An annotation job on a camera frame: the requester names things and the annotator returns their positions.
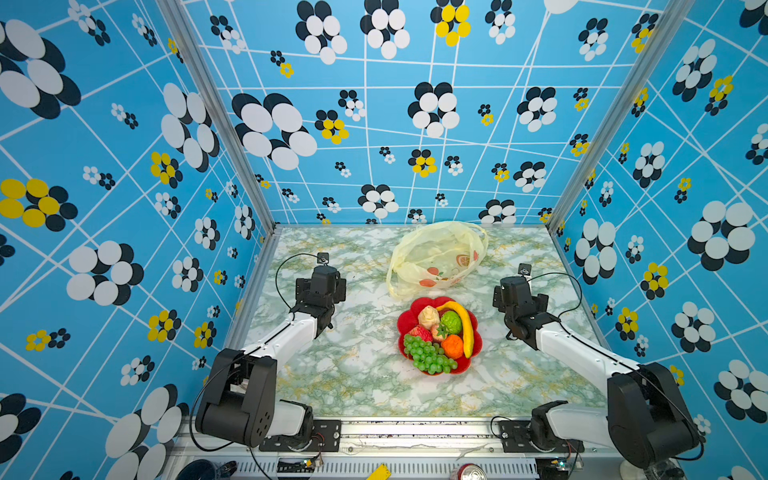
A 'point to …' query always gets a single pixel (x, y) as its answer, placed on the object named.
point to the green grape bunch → (427, 356)
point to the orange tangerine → (453, 346)
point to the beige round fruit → (429, 317)
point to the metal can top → (472, 471)
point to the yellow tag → (381, 473)
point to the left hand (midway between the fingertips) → (324, 278)
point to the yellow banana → (467, 327)
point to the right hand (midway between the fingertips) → (524, 291)
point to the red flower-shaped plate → (410, 319)
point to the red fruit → (424, 334)
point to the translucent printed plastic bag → (435, 255)
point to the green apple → (450, 324)
